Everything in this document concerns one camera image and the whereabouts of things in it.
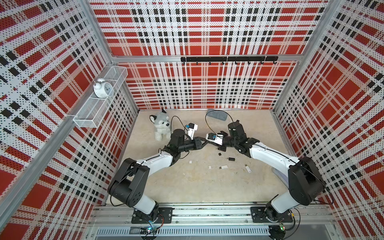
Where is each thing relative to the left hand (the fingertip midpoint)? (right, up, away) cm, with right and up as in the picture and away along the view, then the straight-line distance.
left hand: (210, 141), depth 82 cm
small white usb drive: (+24, -18, +7) cm, 31 cm away
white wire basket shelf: (-73, +17, +8) cm, 75 cm away
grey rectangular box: (+8, +17, +32) cm, 37 cm away
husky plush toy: (-30, +9, +9) cm, 32 cm away
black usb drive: (+14, -13, +11) cm, 22 cm away
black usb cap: (+7, -10, +13) cm, 18 cm away
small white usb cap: (0, -17, +8) cm, 19 cm away
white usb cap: (-12, -14, +10) cm, 21 cm away
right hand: (+2, +2, +2) cm, 3 cm away
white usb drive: (+9, -17, +8) cm, 21 cm away
